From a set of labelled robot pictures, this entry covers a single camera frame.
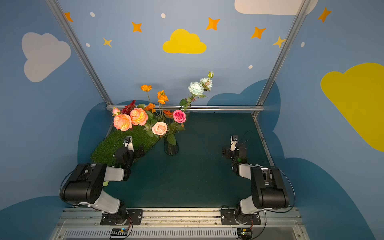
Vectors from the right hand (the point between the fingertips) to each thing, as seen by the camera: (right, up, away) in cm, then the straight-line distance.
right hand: (233, 145), depth 96 cm
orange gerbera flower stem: (-40, +19, -15) cm, 47 cm away
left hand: (-64, +1, -2) cm, 64 cm away
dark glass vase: (-41, -3, -2) cm, 41 cm away
